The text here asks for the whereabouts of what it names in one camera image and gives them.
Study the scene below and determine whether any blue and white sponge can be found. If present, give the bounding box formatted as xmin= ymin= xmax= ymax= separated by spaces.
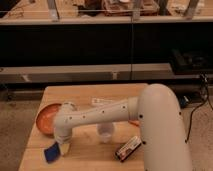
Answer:
xmin=44 ymin=142 xmax=70 ymax=163

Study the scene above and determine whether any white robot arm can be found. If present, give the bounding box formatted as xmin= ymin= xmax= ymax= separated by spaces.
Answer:
xmin=53 ymin=84 xmax=193 ymax=171

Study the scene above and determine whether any orange bowl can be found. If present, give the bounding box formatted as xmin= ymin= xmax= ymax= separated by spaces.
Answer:
xmin=36 ymin=103 xmax=61 ymax=135

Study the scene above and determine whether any clear plastic cup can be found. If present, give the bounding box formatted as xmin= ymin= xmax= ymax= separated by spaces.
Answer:
xmin=97 ymin=123 xmax=115 ymax=143

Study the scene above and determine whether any white flat packet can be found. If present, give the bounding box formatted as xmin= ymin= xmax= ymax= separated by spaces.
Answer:
xmin=91 ymin=98 xmax=112 ymax=107

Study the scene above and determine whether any black candy bar wrapper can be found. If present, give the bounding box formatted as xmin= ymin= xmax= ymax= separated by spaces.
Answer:
xmin=115 ymin=136 xmax=142 ymax=162

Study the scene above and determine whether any orange carrot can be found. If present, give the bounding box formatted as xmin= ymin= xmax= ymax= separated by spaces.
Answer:
xmin=129 ymin=121 xmax=139 ymax=127

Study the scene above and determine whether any black equipment on shelf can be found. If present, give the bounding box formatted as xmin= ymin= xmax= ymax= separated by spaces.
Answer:
xmin=170 ymin=49 xmax=213 ymax=75

